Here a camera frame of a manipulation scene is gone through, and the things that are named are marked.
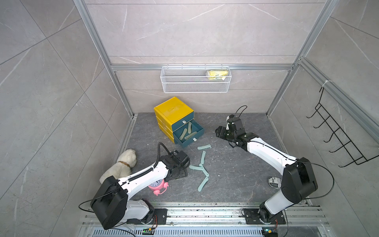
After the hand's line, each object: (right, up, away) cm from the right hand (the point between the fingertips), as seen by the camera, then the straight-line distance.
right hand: (219, 131), depth 88 cm
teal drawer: (-19, -2, +9) cm, 22 cm away
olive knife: (-23, -2, +9) cm, 25 cm away
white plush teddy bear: (-55, -17, -5) cm, 58 cm away
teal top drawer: (-22, +6, +2) cm, 23 cm away
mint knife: (-8, -12, +13) cm, 19 cm away
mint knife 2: (-10, -31, -5) cm, 33 cm away
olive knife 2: (-18, -3, +8) cm, 20 cm away
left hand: (-23, -24, -5) cm, 33 cm away
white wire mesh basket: (-14, +35, +12) cm, 40 cm away
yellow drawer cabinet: (-26, +6, -2) cm, 26 cm away
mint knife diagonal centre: (-8, -26, 0) cm, 27 cm away
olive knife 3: (-18, 0, +10) cm, 21 cm away
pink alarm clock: (-35, -31, -8) cm, 48 cm away
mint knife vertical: (-10, -17, +7) cm, 21 cm away
